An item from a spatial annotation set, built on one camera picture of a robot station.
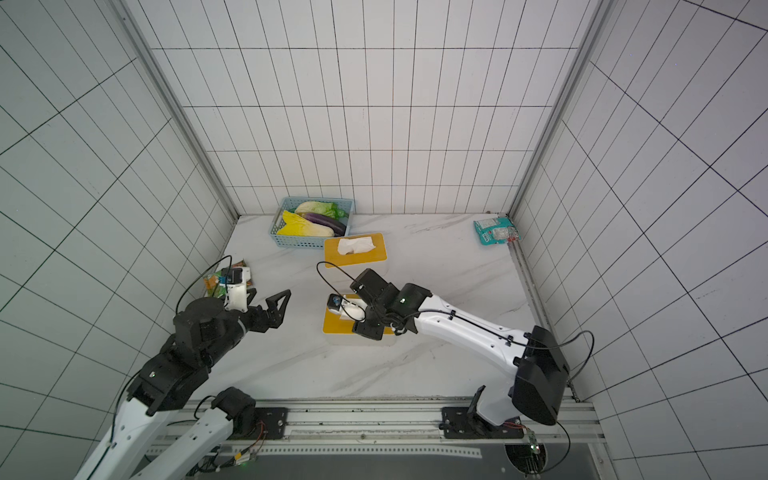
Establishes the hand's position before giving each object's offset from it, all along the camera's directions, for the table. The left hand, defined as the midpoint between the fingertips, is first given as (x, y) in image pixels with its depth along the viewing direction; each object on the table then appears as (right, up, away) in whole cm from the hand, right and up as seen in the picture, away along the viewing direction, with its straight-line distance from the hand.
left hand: (269, 298), depth 70 cm
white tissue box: (+20, -9, -3) cm, 22 cm away
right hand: (+19, -7, +6) cm, 21 cm away
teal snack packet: (+69, +17, +41) cm, 82 cm away
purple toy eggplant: (+9, +19, +40) cm, 45 cm away
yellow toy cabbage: (-6, +19, +36) cm, 41 cm away
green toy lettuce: (+6, +26, +41) cm, 49 cm away
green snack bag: (-29, -2, +26) cm, 39 cm away
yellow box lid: (+12, +6, +26) cm, 29 cm away
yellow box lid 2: (+14, -9, +10) cm, 19 cm away
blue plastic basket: (-2, +13, +36) cm, 39 cm away
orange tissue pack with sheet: (+22, +12, +25) cm, 35 cm away
